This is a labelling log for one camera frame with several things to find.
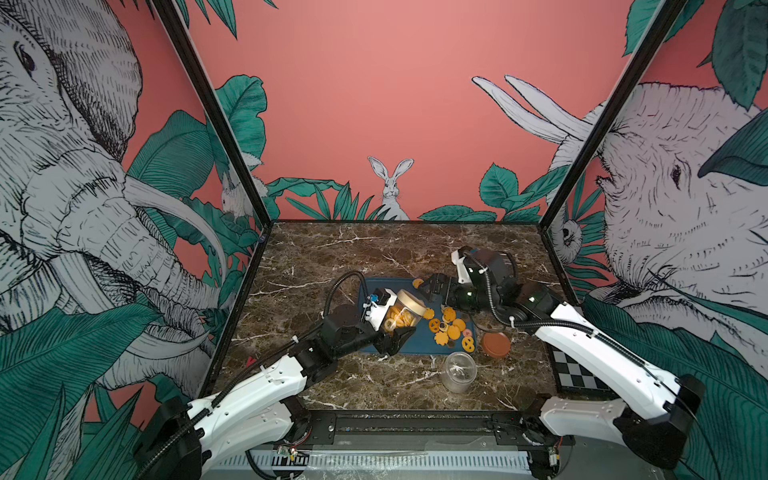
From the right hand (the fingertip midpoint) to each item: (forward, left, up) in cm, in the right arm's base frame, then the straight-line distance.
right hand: (425, 289), depth 70 cm
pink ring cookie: (+1, -15, -26) cm, 30 cm away
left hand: (-4, +5, -6) cm, 9 cm away
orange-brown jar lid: (-3, -23, -26) cm, 35 cm away
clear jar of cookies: (-10, -11, -27) cm, 31 cm away
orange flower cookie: (-2, -7, -25) cm, 26 cm away
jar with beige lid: (-5, +5, -2) cm, 7 cm away
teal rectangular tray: (+1, -7, -26) cm, 26 cm away
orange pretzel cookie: (+3, -5, -25) cm, 26 cm away
